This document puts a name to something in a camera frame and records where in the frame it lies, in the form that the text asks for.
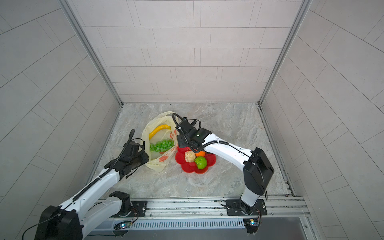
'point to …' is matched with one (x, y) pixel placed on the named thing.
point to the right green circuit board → (251, 224)
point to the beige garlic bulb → (189, 156)
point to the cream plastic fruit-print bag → (158, 161)
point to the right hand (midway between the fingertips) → (182, 139)
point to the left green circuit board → (122, 225)
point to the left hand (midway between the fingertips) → (150, 154)
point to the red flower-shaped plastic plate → (191, 167)
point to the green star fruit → (201, 162)
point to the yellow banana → (155, 130)
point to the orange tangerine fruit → (201, 153)
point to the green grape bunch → (162, 145)
